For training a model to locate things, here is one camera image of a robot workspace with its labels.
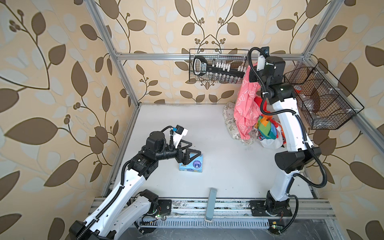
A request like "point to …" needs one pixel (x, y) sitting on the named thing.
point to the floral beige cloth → (228, 110)
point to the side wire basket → (325, 103)
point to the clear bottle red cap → (298, 89)
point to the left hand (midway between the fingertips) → (196, 149)
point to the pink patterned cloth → (247, 109)
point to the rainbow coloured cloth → (267, 127)
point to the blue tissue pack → (196, 165)
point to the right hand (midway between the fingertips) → (258, 66)
